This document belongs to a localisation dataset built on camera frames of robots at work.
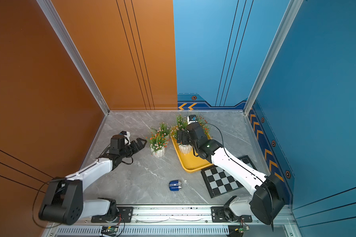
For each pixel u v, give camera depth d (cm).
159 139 87
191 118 68
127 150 76
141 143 81
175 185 81
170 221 73
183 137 70
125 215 74
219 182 81
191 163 92
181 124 93
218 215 72
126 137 73
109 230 72
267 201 39
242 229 69
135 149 79
